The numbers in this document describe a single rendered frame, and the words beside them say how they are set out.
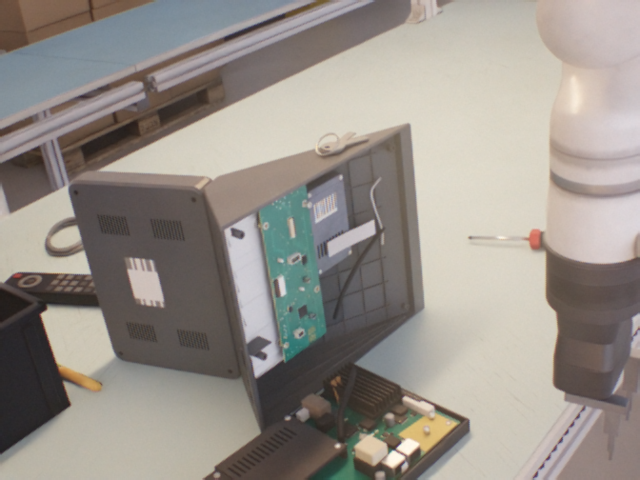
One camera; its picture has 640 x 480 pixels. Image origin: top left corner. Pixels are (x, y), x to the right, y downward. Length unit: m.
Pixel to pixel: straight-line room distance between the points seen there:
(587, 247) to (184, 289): 0.38
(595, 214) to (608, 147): 0.05
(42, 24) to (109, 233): 3.42
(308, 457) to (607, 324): 0.26
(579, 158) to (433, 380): 0.31
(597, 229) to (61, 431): 0.52
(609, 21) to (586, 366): 0.26
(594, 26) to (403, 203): 0.37
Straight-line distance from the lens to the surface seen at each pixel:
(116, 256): 0.82
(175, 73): 2.38
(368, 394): 0.75
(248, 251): 0.71
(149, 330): 0.85
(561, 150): 0.57
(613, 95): 0.57
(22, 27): 4.18
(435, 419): 0.74
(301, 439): 0.72
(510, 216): 1.08
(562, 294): 0.62
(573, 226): 0.58
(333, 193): 0.77
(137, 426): 0.81
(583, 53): 0.52
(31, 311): 0.80
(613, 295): 0.61
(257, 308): 0.73
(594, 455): 2.21
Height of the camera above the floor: 1.49
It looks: 28 degrees down
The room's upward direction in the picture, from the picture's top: 8 degrees counter-clockwise
